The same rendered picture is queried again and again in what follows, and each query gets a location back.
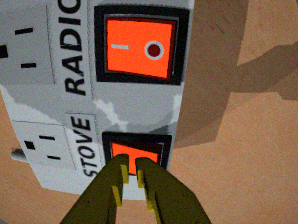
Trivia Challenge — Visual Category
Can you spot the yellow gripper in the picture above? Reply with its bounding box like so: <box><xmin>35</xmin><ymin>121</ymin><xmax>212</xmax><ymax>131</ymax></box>
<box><xmin>59</xmin><ymin>153</ymin><xmax>212</xmax><ymax>224</ymax></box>

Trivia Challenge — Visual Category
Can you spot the grey power strip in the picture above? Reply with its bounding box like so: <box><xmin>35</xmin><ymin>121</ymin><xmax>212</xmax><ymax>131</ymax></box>
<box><xmin>0</xmin><ymin>0</ymin><xmax>195</xmax><ymax>200</ymax></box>

